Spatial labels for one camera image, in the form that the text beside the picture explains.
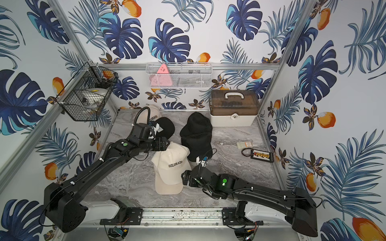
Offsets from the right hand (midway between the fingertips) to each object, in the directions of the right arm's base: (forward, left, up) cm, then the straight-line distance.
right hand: (188, 176), depth 75 cm
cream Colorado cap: (+13, +8, +2) cm, 15 cm away
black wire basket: (+34, +54, +24) cm, 68 cm away
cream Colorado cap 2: (+2, +11, -6) cm, 12 cm away
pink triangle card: (+51, +17, +23) cm, 58 cm away
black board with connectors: (+19, -47, -12) cm, 52 cm away
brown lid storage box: (+54, -29, -3) cm, 61 cm away
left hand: (+16, +13, +9) cm, 22 cm away
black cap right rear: (+32, -4, -7) cm, 33 cm away
